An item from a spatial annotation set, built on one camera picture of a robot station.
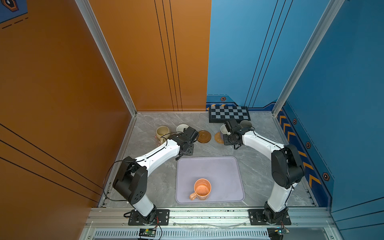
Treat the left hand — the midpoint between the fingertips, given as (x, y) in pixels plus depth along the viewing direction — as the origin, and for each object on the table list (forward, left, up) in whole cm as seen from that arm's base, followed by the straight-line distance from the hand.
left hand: (187, 148), depth 88 cm
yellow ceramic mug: (+14, +18, -2) cm, 23 cm away
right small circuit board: (-40, -45, -11) cm, 61 cm away
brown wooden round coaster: (+16, -11, -9) cm, 21 cm away
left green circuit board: (-40, +17, -12) cm, 45 cm away
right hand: (+8, -25, -2) cm, 27 cm away
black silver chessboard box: (+35, -24, -6) cm, 43 cm away
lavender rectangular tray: (-10, -22, -12) cm, 27 cm away
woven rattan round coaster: (+14, -21, -9) cm, 27 cm away
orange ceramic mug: (-20, -9, -9) cm, 24 cm away
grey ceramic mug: (+21, -39, 0) cm, 45 cm away
